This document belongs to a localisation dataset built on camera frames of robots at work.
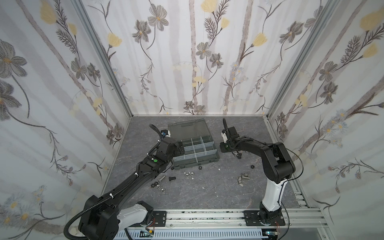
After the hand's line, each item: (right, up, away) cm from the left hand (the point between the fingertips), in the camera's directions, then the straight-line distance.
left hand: (174, 141), depth 82 cm
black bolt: (-2, -23, +6) cm, 24 cm away
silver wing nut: (+38, -24, +4) cm, 45 cm away
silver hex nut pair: (+7, -21, +6) cm, 23 cm away
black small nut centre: (+15, -18, +10) cm, 25 cm away
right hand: (+29, -3, +17) cm, 34 cm away
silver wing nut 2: (+42, -22, +6) cm, 48 cm away
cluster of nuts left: (-10, -26, +2) cm, 28 cm away
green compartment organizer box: (+15, -6, +17) cm, 23 cm away
